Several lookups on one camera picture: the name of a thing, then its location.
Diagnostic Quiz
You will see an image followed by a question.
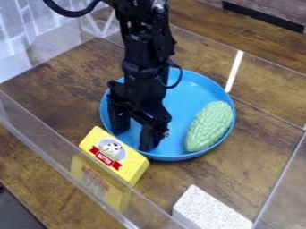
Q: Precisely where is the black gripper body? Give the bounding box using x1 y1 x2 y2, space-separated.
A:
108 61 170 121

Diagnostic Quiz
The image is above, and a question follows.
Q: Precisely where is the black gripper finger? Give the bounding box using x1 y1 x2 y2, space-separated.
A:
137 114 170 152
108 100 130 135

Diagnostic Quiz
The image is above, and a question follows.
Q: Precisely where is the yellow butter block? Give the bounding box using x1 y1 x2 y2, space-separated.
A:
78 126 149 186

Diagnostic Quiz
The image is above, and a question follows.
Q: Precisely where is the blue round tray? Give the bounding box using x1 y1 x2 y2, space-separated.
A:
98 68 236 161

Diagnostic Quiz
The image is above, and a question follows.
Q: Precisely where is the green bitter melon toy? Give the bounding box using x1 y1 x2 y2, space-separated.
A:
184 101 232 152

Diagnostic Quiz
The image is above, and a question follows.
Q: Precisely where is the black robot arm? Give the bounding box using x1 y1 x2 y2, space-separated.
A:
108 0 176 151

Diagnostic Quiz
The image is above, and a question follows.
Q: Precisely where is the white speckled foam block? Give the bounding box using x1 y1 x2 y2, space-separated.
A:
172 185 252 229

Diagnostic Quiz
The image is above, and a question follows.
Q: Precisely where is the dark baseboard strip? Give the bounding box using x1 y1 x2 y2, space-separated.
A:
220 0 306 34

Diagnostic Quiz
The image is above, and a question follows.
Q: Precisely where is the clear acrylic enclosure wall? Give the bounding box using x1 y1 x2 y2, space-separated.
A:
0 0 306 229

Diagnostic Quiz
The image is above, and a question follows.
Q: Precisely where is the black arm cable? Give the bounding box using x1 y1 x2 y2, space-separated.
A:
40 0 105 19

